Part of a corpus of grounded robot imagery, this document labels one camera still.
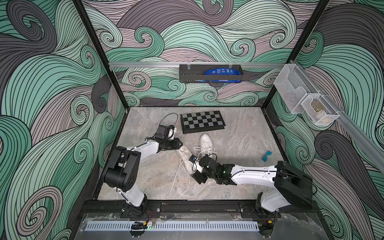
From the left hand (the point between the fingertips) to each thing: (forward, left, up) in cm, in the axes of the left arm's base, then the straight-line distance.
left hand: (180, 142), depth 93 cm
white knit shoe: (-2, -17, -1) cm, 17 cm away
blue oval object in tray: (+34, -27, +30) cm, 53 cm away
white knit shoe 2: (-9, -4, -1) cm, 10 cm away
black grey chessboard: (+19, -15, -2) cm, 25 cm away
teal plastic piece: (-8, -54, -5) cm, 55 cm away
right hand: (-16, -10, -2) cm, 19 cm away
